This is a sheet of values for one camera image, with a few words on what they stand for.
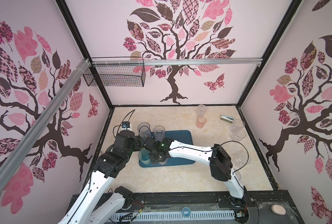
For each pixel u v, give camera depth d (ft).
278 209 2.29
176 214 2.30
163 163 2.74
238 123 3.49
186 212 2.30
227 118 3.59
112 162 1.47
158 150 1.96
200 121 3.38
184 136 3.29
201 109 3.61
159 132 3.26
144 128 2.31
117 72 3.11
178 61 3.05
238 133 3.24
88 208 1.27
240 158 2.89
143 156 2.78
